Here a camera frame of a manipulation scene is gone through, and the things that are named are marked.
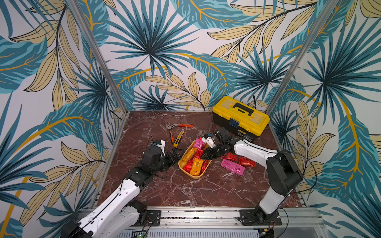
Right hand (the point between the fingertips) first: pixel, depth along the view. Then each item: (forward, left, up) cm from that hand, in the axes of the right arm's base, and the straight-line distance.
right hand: (203, 156), depth 87 cm
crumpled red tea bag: (-4, +9, -5) cm, 11 cm away
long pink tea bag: (-5, -19, -4) cm, 20 cm away
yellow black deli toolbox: (+22, -24, +9) cm, 33 cm away
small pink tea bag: (+9, +2, +1) cm, 9 cm away
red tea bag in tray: (+3, +2, -1) cm, 4 cm away
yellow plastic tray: (-5, +13, -2) cm, 14 cm away
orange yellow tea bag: (-5, +4, -2) cm, 7 cm away
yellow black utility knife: (+19, +14, -5) cm, 24 cm away
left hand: (-5, +12, +10) cm, 17 cm away
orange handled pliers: (+28, +22, -6) cm, 36 cm away
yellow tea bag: (+1, +8, 0) cm, 8 cm away
